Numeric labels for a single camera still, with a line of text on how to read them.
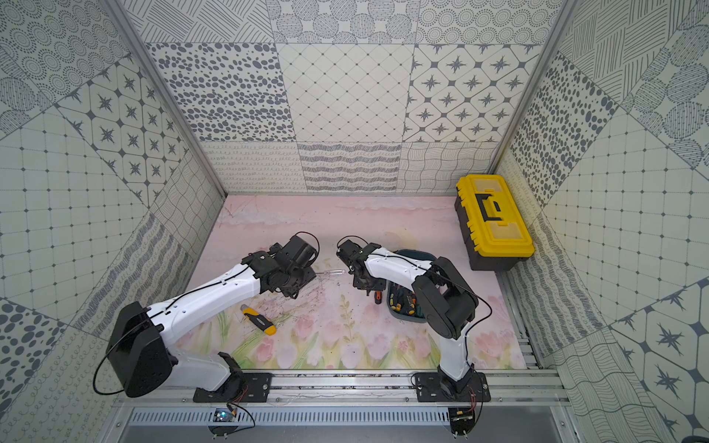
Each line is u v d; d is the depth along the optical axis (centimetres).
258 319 84
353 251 75
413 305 84
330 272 96
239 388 69
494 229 88
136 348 40
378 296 90
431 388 74
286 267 61
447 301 49
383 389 76
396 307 86
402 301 87
